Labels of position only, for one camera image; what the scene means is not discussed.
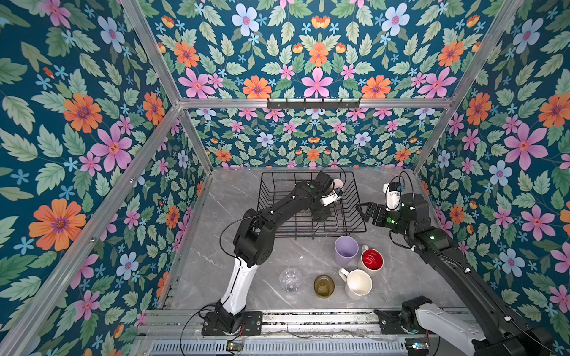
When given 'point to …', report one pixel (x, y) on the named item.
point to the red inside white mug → (371, 259)
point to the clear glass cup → (289, 279)
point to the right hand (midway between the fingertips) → (366, 205)
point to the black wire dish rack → (344, 217)
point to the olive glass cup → (323, 286)
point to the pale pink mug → (338, 183)
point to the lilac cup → (346, 249)
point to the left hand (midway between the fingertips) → (325, 203)
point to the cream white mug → (358, 283)
